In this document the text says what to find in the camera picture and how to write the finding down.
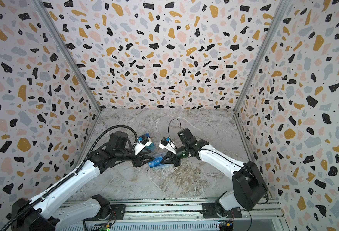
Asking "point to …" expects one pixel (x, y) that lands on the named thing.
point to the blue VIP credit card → (155, 162)
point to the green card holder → (163, 166)
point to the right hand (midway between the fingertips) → (162, 160)
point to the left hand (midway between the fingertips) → (153, 152)
